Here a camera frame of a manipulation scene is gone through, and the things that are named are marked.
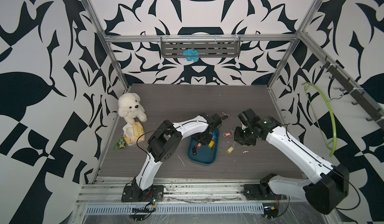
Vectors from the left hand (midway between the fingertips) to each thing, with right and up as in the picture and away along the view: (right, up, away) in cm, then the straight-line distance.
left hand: (202, 139), depth 91 cm
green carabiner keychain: (-48, -2, -3) cm, 48 cm away
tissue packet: (-41, +4, -2) cm, 41 cm away
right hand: (+16, +4, -12) cm, 21 cm away
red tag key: (+15, +2, +2) cm, 16 cm away
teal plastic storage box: (-2, -7, -4) cm, 8 cm away
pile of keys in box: (+5, -3, -2) cm, 6 cm away
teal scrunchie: (-6, +52, 0) cm, 53 cm away
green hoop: (+55, +12, -27) cm, 62 cm away
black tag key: (+17, +12, +13) cm, 25 cm away
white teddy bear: (-42, +19, -4) cm, 46 cm away
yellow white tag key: (+17, -6, -2) cm, 18 cm away
